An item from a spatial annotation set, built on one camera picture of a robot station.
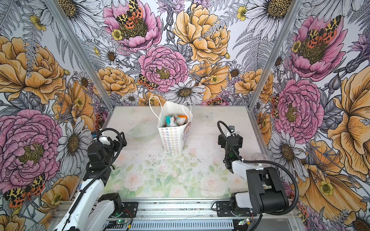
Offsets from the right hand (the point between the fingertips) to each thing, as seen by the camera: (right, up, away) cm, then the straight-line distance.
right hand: (229, 136), depth 92 cm
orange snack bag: (-29, +13, 0) cm, 31 cm away
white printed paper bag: (-33, +1, -11) cm, 35 cm away
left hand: (-65, 0, -10) cm, 66 cm away
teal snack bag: (-35, +10, -10) cm, 38 cm away
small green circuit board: (-58, -39, -21) cm, 73 cm away
